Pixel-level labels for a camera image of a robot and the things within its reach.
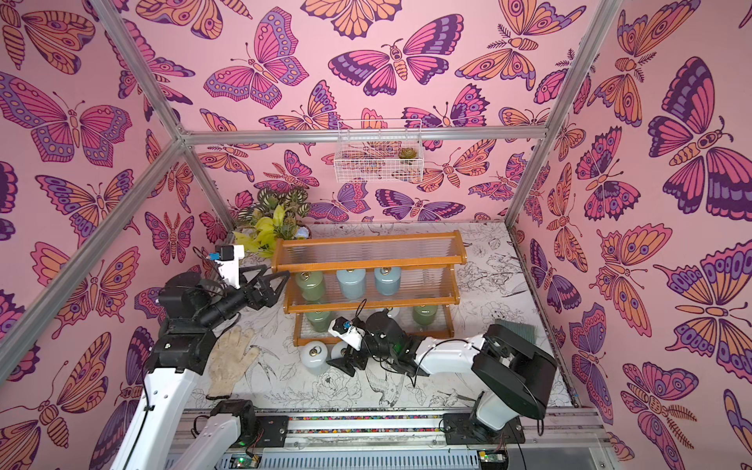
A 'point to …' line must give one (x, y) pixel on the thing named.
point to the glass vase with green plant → (275, 215)
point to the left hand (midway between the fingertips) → (280, 269)
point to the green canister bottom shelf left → (320, 320)
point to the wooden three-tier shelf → (429, 285)
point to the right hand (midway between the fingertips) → (336, 340)
